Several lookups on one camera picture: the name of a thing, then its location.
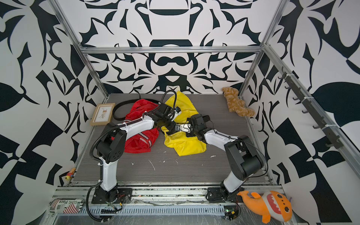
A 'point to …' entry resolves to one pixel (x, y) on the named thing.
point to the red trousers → (143, 142)
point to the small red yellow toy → (70, 174)
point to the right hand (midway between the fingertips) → (188, 119)
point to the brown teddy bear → (235, 103)
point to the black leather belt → (116, 107)
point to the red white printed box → (66, 205)
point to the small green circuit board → (229, 211)
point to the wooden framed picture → (103, 114)
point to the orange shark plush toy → (273, 204)
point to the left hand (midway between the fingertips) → (175, 120)
